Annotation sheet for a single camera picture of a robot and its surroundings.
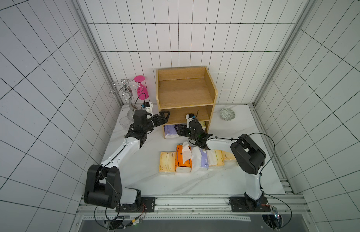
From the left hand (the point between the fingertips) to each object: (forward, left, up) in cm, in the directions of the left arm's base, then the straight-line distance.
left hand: (168, 116), depth 87 cm
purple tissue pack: (-22, -19, -12) cm, 32 cm away
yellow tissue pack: (-23, 0, -14) cm, 27 cm away
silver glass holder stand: (+15, +28, +8) cm, 33 cm away
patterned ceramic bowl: (+17, -44, -16) cm, 50 cm away
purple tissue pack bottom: (-3, -1, -12) cm, 13 cm away
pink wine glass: (+25, +21, -3) cm, 33 cm away
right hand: (-11, -28, -5) cm, 31 cm away
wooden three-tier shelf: (+10, -9, +12) cm, 18 cm away
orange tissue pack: (-25, -9, -11) cm, 29 cm away
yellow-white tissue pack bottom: (+2, -23, -11) cm, 26 cm away
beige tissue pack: (-21, -29, -14) cm, 38 cm away
